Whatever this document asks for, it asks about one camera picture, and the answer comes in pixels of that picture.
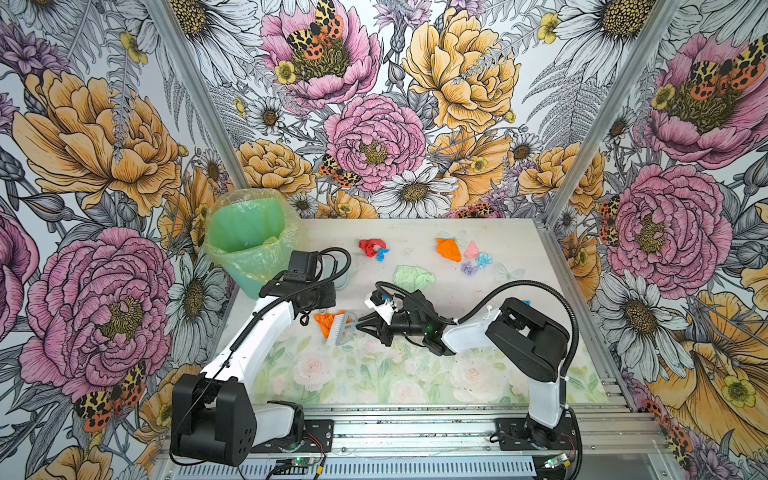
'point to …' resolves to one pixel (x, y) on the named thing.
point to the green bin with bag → (251, 234)
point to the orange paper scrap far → (448, 248)
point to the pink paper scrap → (472, 250)
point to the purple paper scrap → (468, 269)
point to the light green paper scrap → (413, 278)
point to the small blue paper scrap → (380, 254)
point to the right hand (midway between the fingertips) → (362, 330)
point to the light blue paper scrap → (483, 259)
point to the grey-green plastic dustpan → (342, 281)
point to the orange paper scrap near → (325, 321)
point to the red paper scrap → (367, 245)
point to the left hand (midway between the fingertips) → (327, 304)
